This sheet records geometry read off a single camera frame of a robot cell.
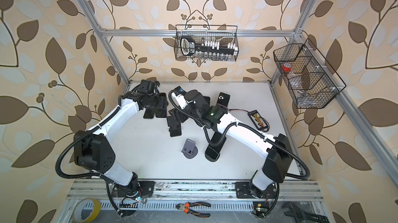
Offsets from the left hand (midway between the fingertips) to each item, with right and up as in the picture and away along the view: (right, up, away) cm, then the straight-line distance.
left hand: (159, 100), depth 87 cm
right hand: (+11, -3, -13) cm, 18 cm away
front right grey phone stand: (+29, -30, -8) cm, 43 cm away
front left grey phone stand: (+18, -26, -5) cm, 32 cm away
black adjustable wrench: (+70, -51, -19) cm, 88 cm away
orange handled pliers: (+17, -48, -18) cm, 54 cm away
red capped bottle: (+72, +19, 0) cm, 75 cm away
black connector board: (+60, -13, +11) cm, 62 cm away
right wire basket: (+77, +9, -14) cm, 79 cm away
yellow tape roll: (-30, -47, -19) cm, 59 cm away
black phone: (+31, -27, -4) cm, 42 cm away
